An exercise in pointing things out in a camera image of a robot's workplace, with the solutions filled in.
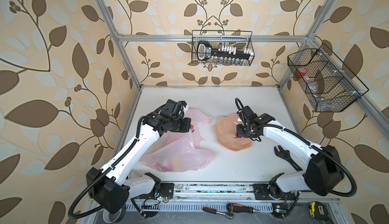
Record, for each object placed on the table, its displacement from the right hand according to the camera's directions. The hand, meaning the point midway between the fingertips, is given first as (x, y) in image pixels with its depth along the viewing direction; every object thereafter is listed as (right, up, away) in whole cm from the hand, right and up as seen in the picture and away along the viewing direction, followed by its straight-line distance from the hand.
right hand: (242, 133), depth 85 cm
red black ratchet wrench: (-11, -33, -18) cm, 39 cm away
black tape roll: (-64, -35, -17) cm, 75 cm away
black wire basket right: (+40, +26, -11) cm, 49 cm away
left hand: (-29, +6, -10) cm, 31 cm away
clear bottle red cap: (+37, +36, +4) cm, 51 cm away
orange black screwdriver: (-7, -30, -17) cm, 35 cm away
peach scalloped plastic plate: (-8, 0, +9) cm, 12 cm away
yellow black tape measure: (+29, -31, -18) cm, 46 cm away
